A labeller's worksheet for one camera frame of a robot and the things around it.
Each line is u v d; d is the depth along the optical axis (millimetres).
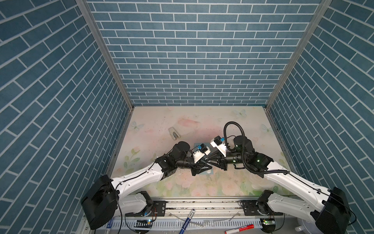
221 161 619
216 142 627
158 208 735
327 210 386
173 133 1010
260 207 667
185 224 682
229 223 706
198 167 652
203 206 755
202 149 640
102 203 398
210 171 722
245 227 681
